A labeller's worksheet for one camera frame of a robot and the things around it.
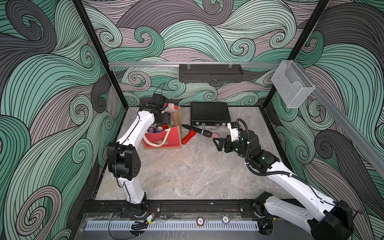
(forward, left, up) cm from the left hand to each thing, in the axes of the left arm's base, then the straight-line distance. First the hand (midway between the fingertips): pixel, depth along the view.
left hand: (162, 117), depth 88 cm
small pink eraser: (-1, -34, -17) cm, 38 cm away
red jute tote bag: (-12, -4, -2) cm, 13 cm away
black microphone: (+1, -26, -16) cm, 31 cm away
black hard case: (+20, -32, -18) cm, 42 cm away
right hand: (-16, -31, +2) cm, 35 cm away
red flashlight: (+1, -18, -17) cm, 24 cm away
